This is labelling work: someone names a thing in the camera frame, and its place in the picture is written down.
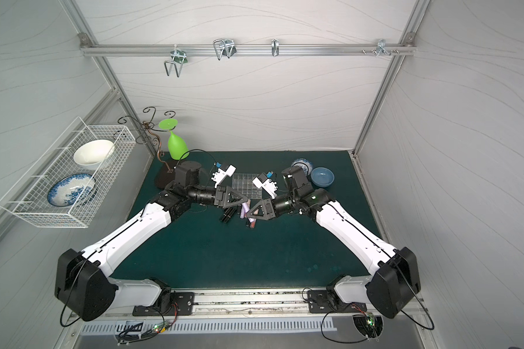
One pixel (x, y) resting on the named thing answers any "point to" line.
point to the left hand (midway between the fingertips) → (245, 203)
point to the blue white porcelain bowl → (306, 165)
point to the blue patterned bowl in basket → (72, 190)
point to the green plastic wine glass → (176, 147)
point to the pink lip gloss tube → (252, 222)
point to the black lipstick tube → (227, 214)
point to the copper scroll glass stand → (164, 177)
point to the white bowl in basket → (92, 153)
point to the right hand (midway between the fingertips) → (249, 214)
